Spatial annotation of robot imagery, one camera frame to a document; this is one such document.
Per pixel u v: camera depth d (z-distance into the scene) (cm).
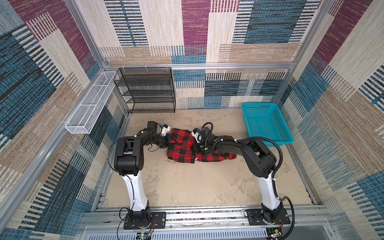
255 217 73
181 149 95
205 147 78
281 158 51
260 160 55
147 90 111
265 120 115
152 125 85
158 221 73
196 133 90
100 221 75
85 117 71
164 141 90
